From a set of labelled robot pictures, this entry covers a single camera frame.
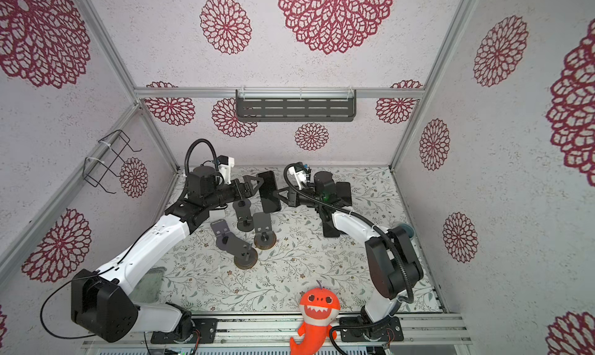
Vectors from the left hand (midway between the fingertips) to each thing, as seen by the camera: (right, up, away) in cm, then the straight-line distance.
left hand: (256, 183), depth 77 cm
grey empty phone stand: (-15, -21, +15) cm, 30 cm away
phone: (+4, -3, +2) cm, 6 cm away
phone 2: (+23, -13, -11) cm, 29 cm away
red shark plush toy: (+21, -38, -7) cm, 44 cm away
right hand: (+6, -3, +2) cm, 7 cm away
